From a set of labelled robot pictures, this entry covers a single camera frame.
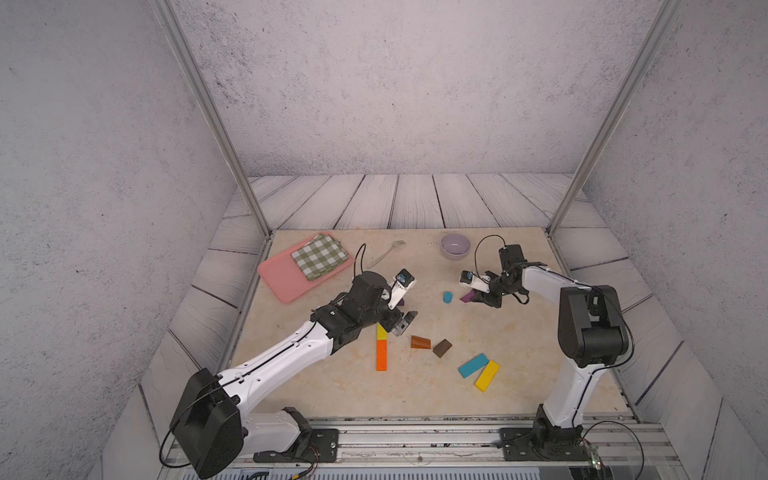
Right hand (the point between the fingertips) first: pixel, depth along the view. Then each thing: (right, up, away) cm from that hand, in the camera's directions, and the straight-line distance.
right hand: (479, 289), depth 99 cm
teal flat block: (-5, -20, -12) cm, 24 cm away
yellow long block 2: (-2, -22, -14) cm, 27 cm away
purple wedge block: (-26, +1, -30) cm, 40 cm away
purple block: (-4, -3, 0) cm, 5 cm away
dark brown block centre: (-14, -16, -10) cm, 23 cm away
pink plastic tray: (-66, +2, +9) cm, 67 cm away
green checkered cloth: (-55, +11, +13) cm, 58 cm away
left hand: (-24, -1, -21) cm, 32 cm away
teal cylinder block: (-10, -3, +1) cm, 11 cm away
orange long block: (-32, -18, -10) cm, 38 cm away
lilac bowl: (-5, +14, +13) cm, 20 cm away
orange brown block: (-20, -15, -8) cm, 26 cm away
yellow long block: (-31, -7, -29) cm, 43 cm away
